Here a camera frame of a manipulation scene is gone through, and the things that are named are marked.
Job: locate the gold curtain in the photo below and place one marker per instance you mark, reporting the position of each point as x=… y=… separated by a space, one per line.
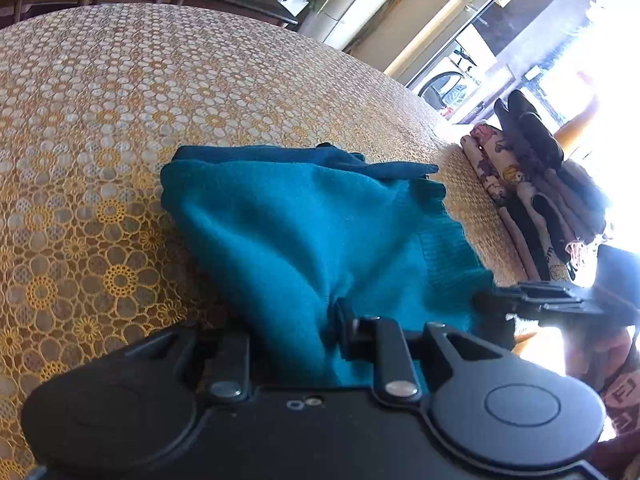
x=425 y=0

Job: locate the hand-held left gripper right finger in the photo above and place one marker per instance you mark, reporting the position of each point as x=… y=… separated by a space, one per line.
x=346 y=332

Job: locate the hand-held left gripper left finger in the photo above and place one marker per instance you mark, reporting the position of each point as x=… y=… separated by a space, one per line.
x=232 y=365

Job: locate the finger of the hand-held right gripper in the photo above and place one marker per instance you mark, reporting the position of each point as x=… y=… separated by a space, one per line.
x=550 y=290
x=525 y=304

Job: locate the sliding glass door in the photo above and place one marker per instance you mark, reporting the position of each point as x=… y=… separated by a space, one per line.
x=500 y=20

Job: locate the teal two-tone knit sweater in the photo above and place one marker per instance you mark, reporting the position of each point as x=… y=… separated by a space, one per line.
x=300 y=235

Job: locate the stack of folded clothes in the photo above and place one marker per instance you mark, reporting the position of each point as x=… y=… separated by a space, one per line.
x=530 y=185

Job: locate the yellow chair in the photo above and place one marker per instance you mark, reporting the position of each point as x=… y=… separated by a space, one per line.
x=575 y=130

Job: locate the white tower air conditioner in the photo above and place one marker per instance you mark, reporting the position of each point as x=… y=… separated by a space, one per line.
x=350 y=0

